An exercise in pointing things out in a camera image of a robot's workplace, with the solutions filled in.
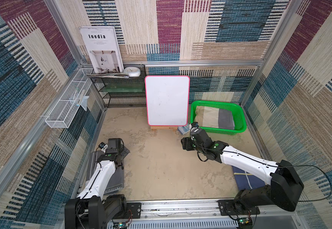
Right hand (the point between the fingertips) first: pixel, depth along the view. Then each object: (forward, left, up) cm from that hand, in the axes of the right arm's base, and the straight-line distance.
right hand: (185, 139), depth 84 cm
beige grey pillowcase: (+23, -24, -9) cm, 34 cm away
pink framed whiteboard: (+25, +10, +8) cm, 28 cm away
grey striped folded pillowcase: (-19, +40, -13) cm, 46 cm away
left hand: (-5, +39, -8) cm, 40 cm away
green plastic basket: (+27, -42, -8) cm, 50 cm away
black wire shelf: (+32, +41, +8) cm, 53 cm away
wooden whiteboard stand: (+18, +20, -14) cm, 30 cm away
